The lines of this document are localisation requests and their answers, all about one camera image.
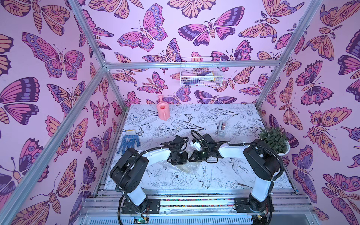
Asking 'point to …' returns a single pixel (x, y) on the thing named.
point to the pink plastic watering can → (163, 109)
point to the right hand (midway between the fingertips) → (189, 159)
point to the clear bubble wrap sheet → (189, 167)
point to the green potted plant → (274, 137)
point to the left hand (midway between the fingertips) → (187, 161)
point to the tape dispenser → (222, 127)
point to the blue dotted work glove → (128, 141)
